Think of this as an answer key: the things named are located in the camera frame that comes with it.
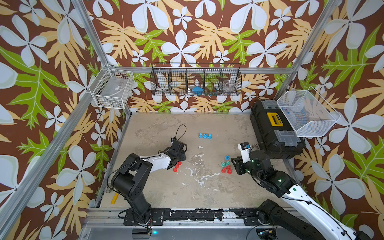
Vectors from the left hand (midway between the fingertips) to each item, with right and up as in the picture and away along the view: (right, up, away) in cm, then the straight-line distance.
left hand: (183, 152), depth 97 cm
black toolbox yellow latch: (+54, +15, -10) cm, 57 cm away
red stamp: (+28, -10, -9) cm, 31 cm away
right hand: (+27, +1, -20) cm, 34 cm away
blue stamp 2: (+15, +11, +7) cm, 20 cm away
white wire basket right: (+71, +24, -14) cm, 77 cm away
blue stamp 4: (+28, -2, -3) cm, 29 cm away
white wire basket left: (-42, +40, -10) cm, 59 cm away
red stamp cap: (-5, -10, -6) cm, 12 cm away
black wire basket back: (+16, +48, 0) cm, 51 cm away
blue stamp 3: (+19, +10, +7) cm, 23 cm away
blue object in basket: (+10, +40, -4) cm, 41 cm away
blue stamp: (+12, +11, +8) cm, 18 cm away
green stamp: (+25, -6, -6) cm, 27 cm away
